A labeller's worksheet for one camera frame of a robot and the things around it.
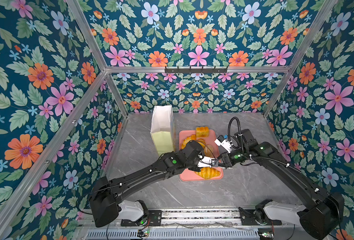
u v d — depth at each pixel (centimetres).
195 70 91
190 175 88
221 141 67
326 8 69
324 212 37
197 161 65
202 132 101
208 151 94
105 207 38
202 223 73
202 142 100
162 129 101
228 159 63
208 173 84
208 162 62
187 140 101
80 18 72
